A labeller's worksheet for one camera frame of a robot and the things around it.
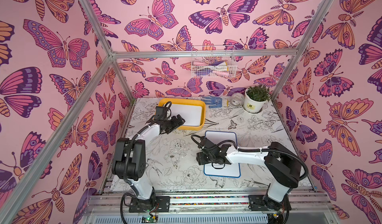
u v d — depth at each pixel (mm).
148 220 717
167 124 801
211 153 670
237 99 1153
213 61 961
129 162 442
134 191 547
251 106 1059
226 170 860
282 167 454
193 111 1148
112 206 742
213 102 1182
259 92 997
